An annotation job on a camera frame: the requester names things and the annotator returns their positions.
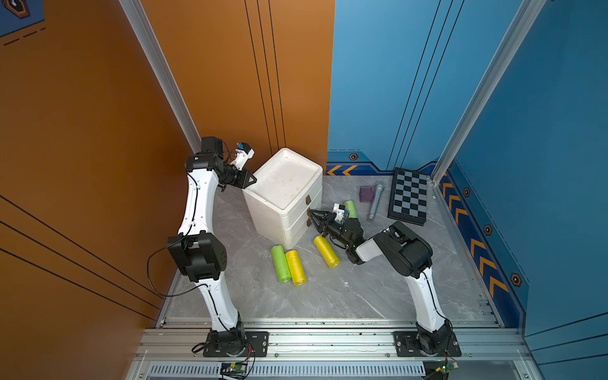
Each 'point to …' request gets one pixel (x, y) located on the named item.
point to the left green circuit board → (233, 370)
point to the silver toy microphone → (379, 189)
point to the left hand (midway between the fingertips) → (253, 175)
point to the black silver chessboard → (408, 196)
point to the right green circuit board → (447, 367)
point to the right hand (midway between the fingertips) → (310, 213)
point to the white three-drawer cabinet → (287, 186)
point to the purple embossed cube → (366, 194)
